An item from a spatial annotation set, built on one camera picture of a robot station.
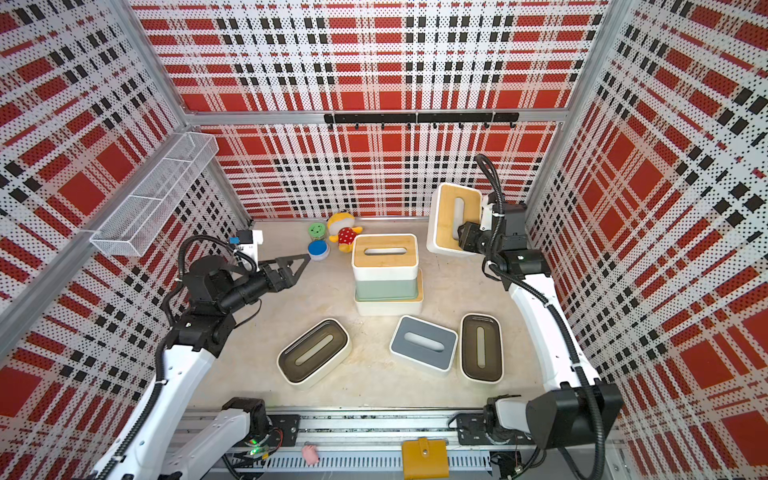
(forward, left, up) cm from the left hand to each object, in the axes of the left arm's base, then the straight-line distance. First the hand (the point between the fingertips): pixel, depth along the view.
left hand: (305, 259), depth 70 cm
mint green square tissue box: (+3, -18, -20) cm, 27 cm away
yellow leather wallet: (-37, -28, -29) cm, 55 cm away
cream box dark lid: (-13, +2, -26) cm, 29 cm away
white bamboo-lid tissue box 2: (+4, -20, -33) cm, 39 cm away
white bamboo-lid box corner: (+14, -36, +4) cm, 38 cm away
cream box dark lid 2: (-12, -45, -26) cm, 54 cm away
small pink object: (-36, -1, -28) cm, 45 cm away
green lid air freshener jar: (+33, +9, -27) cm, 44 cm away
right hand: (+10, -41, -1) cm, 42 cm away
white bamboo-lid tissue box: (+6, -19, -7) cm, 21 cm away
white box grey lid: (-9, -30, -29) cm, 43 cm away
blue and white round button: (+26, +8, -28) cm, 39 cm away
